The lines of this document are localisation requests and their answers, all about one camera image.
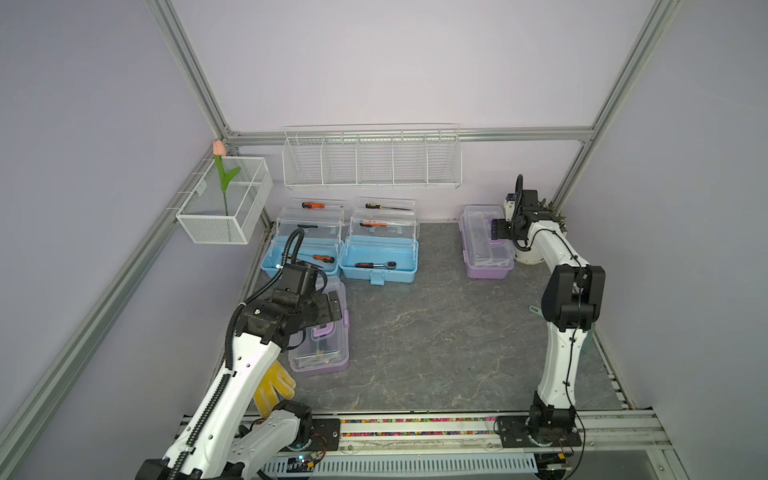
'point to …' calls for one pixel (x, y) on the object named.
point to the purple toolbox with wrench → (485, 258)
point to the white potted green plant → (559, 218)
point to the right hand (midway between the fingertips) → (503, 227)
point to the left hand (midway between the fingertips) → (322, 310)
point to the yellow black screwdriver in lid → (378, 206)
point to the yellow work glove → (275, 386)
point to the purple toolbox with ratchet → (325, 345)
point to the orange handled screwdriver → (323, 258)
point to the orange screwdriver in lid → (308, 205)
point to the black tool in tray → (307, 226)
